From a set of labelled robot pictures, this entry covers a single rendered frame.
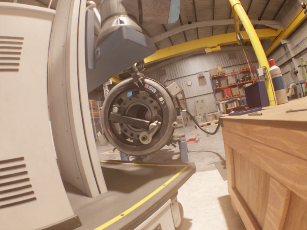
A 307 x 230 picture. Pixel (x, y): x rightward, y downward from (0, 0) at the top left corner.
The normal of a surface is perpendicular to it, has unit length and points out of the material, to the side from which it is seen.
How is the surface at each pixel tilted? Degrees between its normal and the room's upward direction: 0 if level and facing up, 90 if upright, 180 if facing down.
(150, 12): 147
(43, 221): 90
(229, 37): 90
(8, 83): 90
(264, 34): 90
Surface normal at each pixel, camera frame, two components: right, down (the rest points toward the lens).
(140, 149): -0.22, -0.01
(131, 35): 0.77, -0.18
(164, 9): 0.22, 0.68
